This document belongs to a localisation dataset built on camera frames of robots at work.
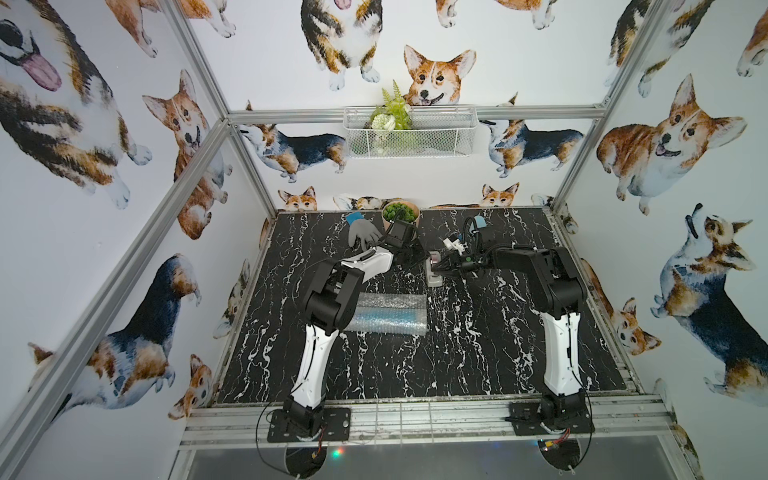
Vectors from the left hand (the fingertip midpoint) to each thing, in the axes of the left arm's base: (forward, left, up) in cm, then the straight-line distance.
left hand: (436, 251), depth 101 cm
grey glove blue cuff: (+15, +27, -5) cm, 31 cm away
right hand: (-7, +2, 0) cm, 7 cm away
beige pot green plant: (+15, +12, +5) cm, 20 cm away
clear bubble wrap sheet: (-26, +15, 0) cm, 30 cm away
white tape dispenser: (-9, +1, -3) cm, 10 cm away
